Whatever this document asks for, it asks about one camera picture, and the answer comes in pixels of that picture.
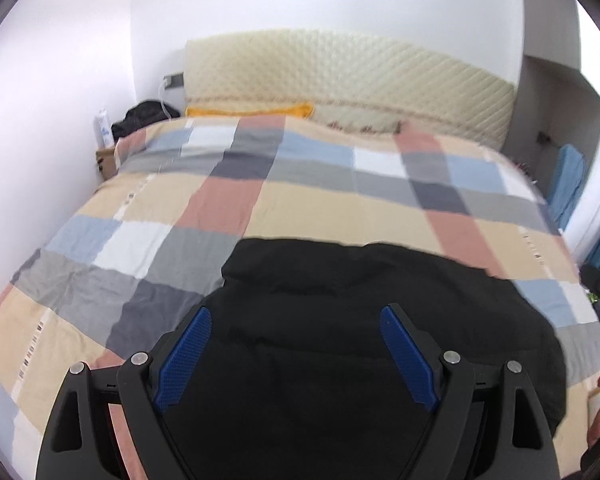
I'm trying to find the black garment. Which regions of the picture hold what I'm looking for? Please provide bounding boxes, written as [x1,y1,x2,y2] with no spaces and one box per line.
[163,238,566,479]

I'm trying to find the blue towel over chair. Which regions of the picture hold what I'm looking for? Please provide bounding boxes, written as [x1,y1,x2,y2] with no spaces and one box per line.
[547,144,586,231]

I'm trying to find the plaid patchwork bed cover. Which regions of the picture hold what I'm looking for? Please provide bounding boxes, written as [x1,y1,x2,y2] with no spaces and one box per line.
[0,116,600,479]

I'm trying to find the grey white wardrobe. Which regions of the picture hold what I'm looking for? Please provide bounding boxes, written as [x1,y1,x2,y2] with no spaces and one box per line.
[503,0,600,262]

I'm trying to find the wooden nightstand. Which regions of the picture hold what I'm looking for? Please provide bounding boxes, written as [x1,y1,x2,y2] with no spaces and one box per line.
[95,148,118,181]

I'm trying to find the floral beige pillow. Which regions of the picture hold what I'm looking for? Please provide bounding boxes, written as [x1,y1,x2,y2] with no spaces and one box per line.
[311,104,404,133]

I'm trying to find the white bottle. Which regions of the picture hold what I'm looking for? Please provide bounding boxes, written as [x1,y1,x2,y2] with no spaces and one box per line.
[95,110,116,148]

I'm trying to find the black bag on nightstand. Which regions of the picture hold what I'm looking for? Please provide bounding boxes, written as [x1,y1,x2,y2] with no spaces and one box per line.
[111,100,181,141]

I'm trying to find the cream quilted headboard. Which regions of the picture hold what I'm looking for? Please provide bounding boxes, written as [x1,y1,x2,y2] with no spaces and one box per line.
[184,29,515,150]

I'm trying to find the yellow pillow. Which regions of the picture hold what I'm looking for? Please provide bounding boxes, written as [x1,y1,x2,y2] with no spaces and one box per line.
[185,103,314,118]

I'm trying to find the black wall charger plug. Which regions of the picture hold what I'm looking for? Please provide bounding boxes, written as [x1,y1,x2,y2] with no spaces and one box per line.
[535,131,560,148]

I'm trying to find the wall socket left of bed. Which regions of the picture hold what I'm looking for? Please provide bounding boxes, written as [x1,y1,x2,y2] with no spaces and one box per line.
[163,73,184,90]

